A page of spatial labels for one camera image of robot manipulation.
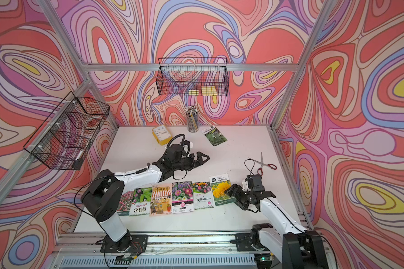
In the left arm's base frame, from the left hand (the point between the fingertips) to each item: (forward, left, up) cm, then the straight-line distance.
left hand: (207, 161), depth 83 cm
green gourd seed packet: (+31, -6, -15) cm, 35 cm away
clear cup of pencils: (+35, +9, -2) cm, 36 cm away
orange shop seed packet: (-14, +24, -16) cm, 32 cm away
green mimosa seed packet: (-14, +34, -15) cm, 40 cm away
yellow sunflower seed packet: (-5, -7, -15) cm, 18 cm away
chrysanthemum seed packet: (-13, +13, -15) cm, 24 cm away
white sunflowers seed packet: (-11, +3, -15) cm, 19 cm away
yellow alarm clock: (+29, +30, -12) cm, 44 cm away
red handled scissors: (+3, -31, -14) cm, 34 cm away
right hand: (-15, -12, -14) cm, 23 cm away
